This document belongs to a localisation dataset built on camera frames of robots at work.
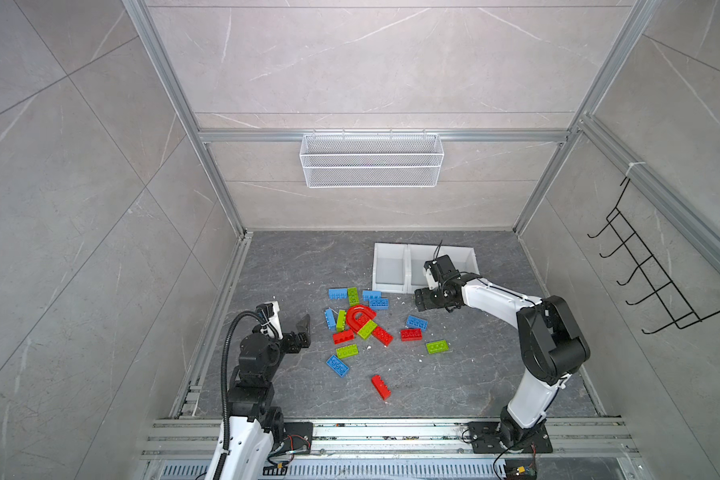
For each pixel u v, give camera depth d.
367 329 0.92
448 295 0.70
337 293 0.98
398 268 1.05
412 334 0.90
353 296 0.99
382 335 0.90
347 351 0.88
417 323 0.93
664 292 0.63
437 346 0.88
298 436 0.73
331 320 0.93
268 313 0.66
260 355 0.59
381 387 0.80
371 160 1.01
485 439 0.72
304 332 0.72
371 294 0.98
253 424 0.53
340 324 0.92
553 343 0.48
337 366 0.84
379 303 0.96
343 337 0.90
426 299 0.86
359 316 0.95
